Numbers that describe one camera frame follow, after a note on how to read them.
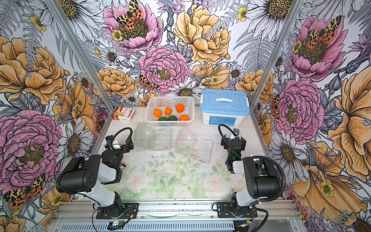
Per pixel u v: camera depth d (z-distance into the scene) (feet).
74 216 2.40
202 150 3.25
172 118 3.56
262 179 1.51
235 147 2.35
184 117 3.50
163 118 3.56
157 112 3.66
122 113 3.69
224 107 3.19
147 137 3.37
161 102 3.90
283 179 1.39
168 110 3.68
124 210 2.40
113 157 2.34
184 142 3.31
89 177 1.56
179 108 3.79
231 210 2.40
